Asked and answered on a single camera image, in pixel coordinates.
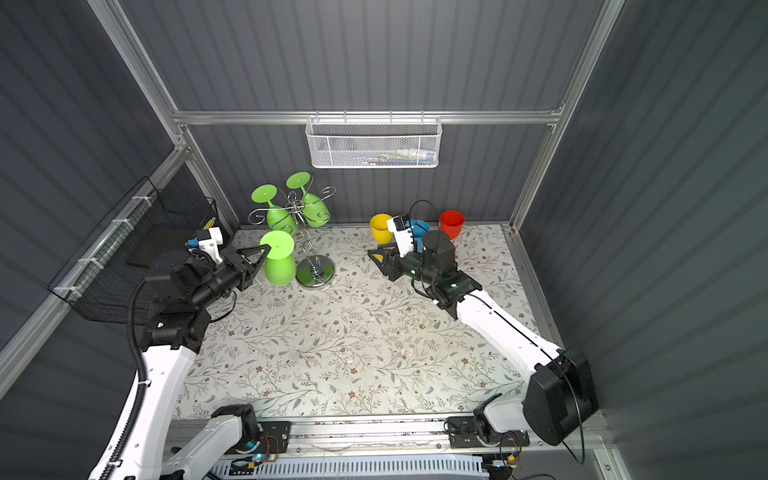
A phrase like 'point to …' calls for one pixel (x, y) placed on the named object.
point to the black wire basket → (101, 280)
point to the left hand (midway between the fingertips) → (271, 247)
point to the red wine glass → (451, 222)
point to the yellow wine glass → (380, 231)
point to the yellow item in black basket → (210, 223)
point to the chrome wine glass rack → (314, 271)
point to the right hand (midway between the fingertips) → (377, 252)
